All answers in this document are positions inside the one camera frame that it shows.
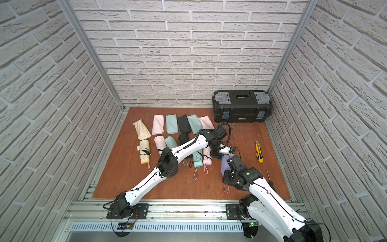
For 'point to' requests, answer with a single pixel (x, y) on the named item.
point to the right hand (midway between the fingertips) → (228, 179)
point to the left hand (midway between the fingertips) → (223, 152)
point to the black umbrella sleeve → (184, 124)
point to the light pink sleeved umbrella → (158, 124)
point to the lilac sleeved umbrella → (225, 165)
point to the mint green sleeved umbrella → (172, 124)
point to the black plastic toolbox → (241, 106)
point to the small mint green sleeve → (195, 123)
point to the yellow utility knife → (259, 154)
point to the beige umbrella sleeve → (142, 131)
